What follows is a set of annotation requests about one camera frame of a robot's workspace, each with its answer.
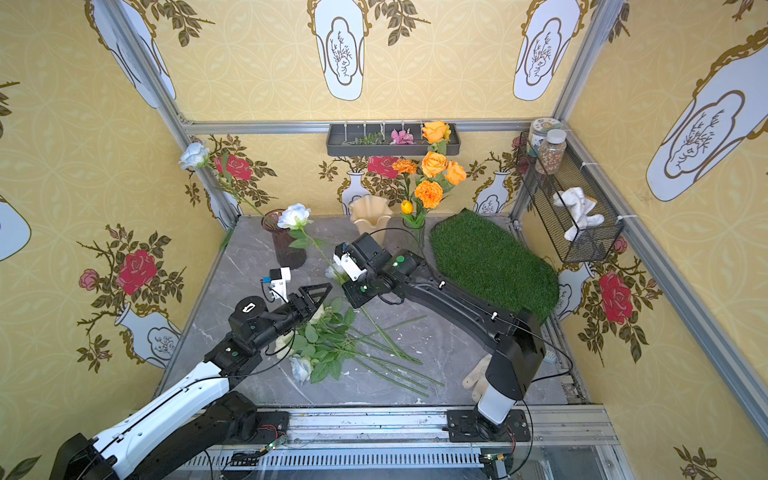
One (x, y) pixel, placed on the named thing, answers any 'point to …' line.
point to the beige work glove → (478, 378)
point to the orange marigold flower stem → (405, 167)
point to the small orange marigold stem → (428, 195)
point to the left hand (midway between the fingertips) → (321, 286)
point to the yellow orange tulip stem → (408, 214)
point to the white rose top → (332, 271)
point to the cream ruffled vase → (369, 213)
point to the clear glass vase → (419, 235)
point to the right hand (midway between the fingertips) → (356, 284)
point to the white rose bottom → (301, 368)
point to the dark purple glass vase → (289, 257)
